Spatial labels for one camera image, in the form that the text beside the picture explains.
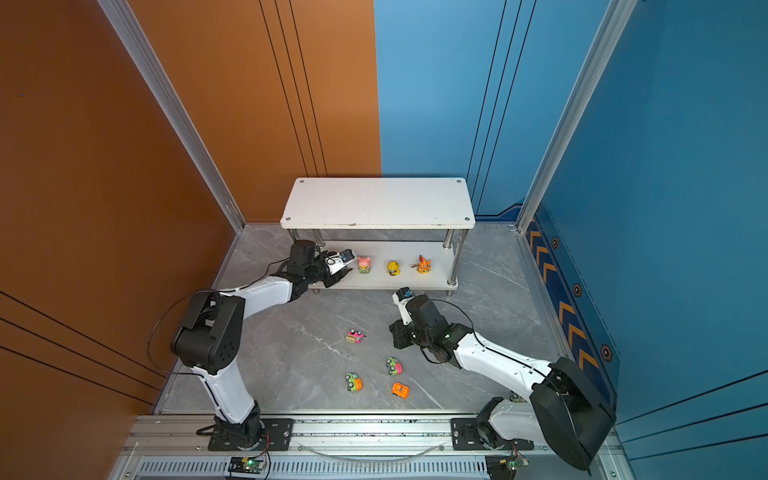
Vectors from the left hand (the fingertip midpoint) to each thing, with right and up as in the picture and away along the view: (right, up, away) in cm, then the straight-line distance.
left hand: (345, 257), depth 97 cm
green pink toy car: (+17, -31, -14) cm, 38 cm away
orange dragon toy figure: (+26, -3, -3) cm, 26 cm away
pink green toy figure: (+7, -3, -3) cm, 8 cm away
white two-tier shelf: (+14, +14, -18) cm, 27 cm away
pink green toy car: (+5, -24, -9) cm, 26 cm away
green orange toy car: (+5, -33, -17) cm, 38 cm away
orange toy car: (+17, -35, -18) cm, 43 cm away
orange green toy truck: (+36, -22, -48) cm, 64 cm away
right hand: (+14, -20, -14) cm, 28 cm away
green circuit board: (-19, -49, -26) cm, 59 cm away
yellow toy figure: (+16, -4, -2) cm, 16 cm away
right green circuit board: (+42, -49, -26) cm, 70 cm away
